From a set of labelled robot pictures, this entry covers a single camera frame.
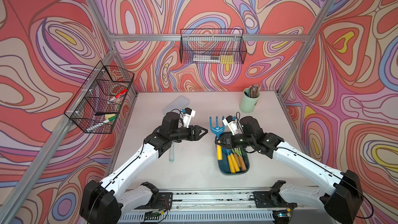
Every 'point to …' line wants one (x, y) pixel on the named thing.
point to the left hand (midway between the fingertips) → (205, 132)
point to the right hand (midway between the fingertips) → (218, 146)
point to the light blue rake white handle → (171, 152)
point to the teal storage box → (224, 166)
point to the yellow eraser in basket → (227, 59)
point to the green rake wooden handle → (241, 158)
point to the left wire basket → (94, 107)
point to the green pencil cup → (247, 104)
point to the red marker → (121, 93)
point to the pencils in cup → (254, 90)
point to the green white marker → (104, 122)
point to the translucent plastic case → (181, 102)
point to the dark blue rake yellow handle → (217, 130)
